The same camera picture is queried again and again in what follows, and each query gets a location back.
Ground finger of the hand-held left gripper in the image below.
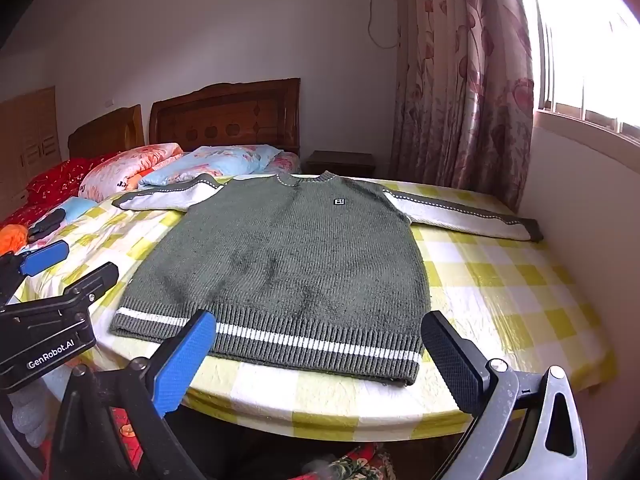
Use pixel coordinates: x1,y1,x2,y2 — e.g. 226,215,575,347
60,262,120,311
0,240,69,278

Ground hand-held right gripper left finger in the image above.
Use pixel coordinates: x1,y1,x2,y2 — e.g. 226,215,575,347
50,309,217,480

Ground pink floral curtain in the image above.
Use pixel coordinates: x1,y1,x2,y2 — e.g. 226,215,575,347
390,0,536,213

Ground pink floral pillow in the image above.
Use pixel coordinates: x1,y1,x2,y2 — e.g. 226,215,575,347
78,142,183,200
267,152,301,175

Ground large wooden headboard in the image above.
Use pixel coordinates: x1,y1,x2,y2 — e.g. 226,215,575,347
149,78,302,161

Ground window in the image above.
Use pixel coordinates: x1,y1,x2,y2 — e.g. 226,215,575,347
515,0,640,141

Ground light blue cloth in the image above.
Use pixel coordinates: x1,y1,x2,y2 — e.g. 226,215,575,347
47,196,101,224

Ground yellow checked bed sheet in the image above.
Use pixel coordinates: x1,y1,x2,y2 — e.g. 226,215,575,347
15,172,618,436

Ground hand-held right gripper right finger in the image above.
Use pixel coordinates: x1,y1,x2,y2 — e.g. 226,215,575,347
421,310,588,480

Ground blue floral pillow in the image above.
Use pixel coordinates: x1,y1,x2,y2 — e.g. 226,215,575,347
139,144,282,187

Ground red floral cloth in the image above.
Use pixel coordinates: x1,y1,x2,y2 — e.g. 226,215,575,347
110,405,396,480

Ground small wooden headboard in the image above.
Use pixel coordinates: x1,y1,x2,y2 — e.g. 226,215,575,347
67,104,144,159

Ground red patterned quilt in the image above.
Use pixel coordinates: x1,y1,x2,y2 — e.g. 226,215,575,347
0,156,123,228

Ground light wooden cabinet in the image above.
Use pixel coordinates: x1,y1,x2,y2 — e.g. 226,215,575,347
0,86,62,221

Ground green and white knit sweater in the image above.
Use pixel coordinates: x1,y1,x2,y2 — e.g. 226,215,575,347
111,170,545,387

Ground person's left hand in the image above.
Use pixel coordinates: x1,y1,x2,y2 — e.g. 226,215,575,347
10,375,53,448

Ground white wall cable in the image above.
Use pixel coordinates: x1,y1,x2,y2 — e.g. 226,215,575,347
367,0,401,51

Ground dark wooden nightstand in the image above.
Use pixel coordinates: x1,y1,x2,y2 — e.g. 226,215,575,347
305,151,377,178

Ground orange cloth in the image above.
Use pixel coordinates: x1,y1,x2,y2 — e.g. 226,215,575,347
0,223,28,256

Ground black object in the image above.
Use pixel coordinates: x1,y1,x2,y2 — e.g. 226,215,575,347
27,208,67,241

